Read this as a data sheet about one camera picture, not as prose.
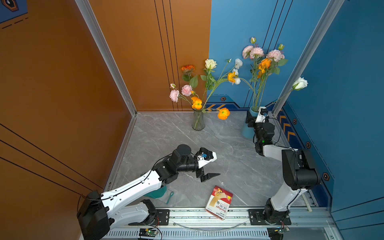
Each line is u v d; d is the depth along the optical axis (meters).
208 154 0.56
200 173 0.60
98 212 0.39
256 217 0.73
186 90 0.89
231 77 0.89
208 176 0.60
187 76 0.94
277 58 0.77
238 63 0.92
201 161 0.58
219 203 0.74
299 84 0.66
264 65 0.82
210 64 0.89
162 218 0.73
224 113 0.72
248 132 0.97
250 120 0.82
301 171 0.49
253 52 0.79
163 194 0.81
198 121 1.02
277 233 0.70
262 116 0.76
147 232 0.70
